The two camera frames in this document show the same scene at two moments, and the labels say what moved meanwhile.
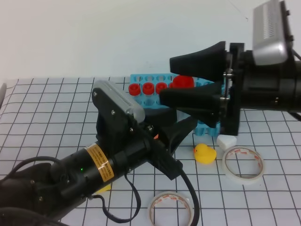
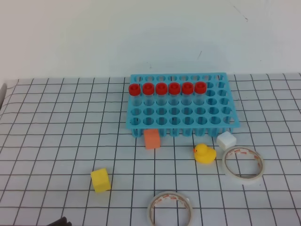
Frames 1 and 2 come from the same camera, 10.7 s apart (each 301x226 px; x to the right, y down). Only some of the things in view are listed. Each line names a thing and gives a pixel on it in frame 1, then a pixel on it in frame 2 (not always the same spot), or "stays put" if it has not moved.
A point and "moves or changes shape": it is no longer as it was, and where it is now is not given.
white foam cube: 225,141 stays put
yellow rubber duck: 204,154 stays put
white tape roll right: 239,180 stays put
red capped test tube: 183,81 moves or changes shape
